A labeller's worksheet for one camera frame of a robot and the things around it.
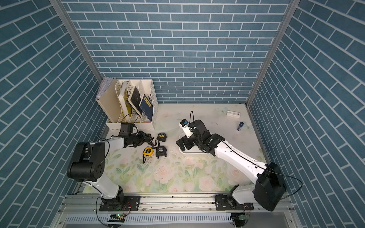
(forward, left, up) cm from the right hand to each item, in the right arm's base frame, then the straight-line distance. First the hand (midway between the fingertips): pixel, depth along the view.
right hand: (184, 137), depth 80 cm
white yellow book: (+22, +41, +6) cm, 47 cm away
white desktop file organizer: (+40, +34, +3) cm, 53 cm away
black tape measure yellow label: (-2, +15, -14) cm, 21 cm away
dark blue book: (+28, +31, -7) cm, 43 cm away
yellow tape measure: (-2, +24, -16) cm, 29 cm away
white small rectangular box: (+35, -35, -15) cm, 52 cm away
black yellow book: (+28, +39, +1) cm, 48 cm away
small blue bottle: (+20, -38, -9) cm, 44 cm away
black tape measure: (+8, +17, -14) cm, 24 cm away
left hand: (+8, +24, -14) cm, 29 cm away
